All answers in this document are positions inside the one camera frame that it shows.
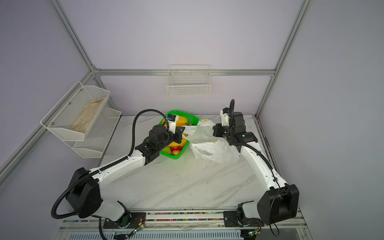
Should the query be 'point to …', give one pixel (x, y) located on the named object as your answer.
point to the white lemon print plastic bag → (205, 146)
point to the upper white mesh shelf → (75, 114)
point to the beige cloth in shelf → (83, 121)
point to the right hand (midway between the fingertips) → (213, 126)
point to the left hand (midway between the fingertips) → (184, 128)
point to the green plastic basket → (192, 120)
